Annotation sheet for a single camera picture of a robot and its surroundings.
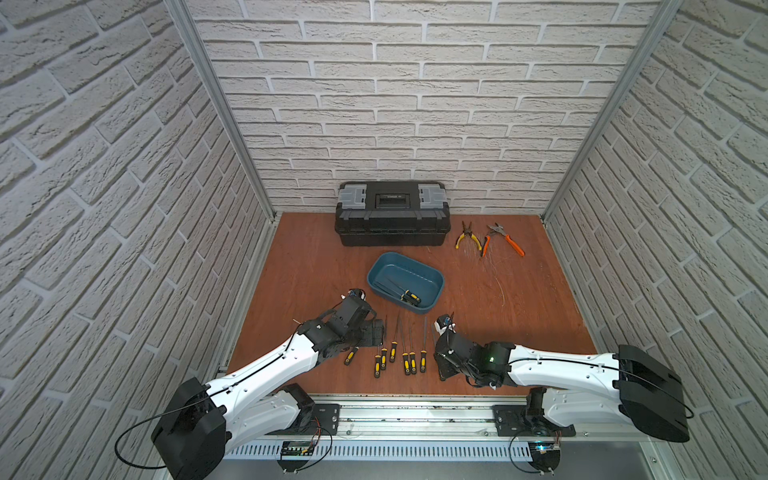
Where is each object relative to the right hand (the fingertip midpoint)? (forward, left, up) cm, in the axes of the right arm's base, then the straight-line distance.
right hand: (442, 355), depth 83 cm
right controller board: (-25, -21, -2) cm, 32 cm away
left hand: (+7, +19, +6) cm, 21 cm away
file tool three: (+2, +16, -2) cm, 17 cm away
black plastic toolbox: (+42, +12, +15) cm, 47 cm away
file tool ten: (+19, +10, 0) cm, 21 cm away
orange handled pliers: (+47, -31, -1) cm, 56 cm away
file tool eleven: (+19, +7, 0) cm, 21 cm away
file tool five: (+1, +10, 0) cm, 10 cm away
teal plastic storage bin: (+28, +13, 0) cm, 31 cm away
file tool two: (-2, +19, 0) cm, 19 cm away
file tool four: (+4, +13, -1) cm, 14 cm away
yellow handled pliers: (+47, -17, -1) cm, 50 cm away
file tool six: (-2, +8, 0) cm, 9 cm away
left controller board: (-19, +40, -4) cm, 44 cm away
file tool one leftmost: (+2, +26, 0) cm, 26 cm away
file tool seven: (+1, +5, -2) cm, 6 cm away
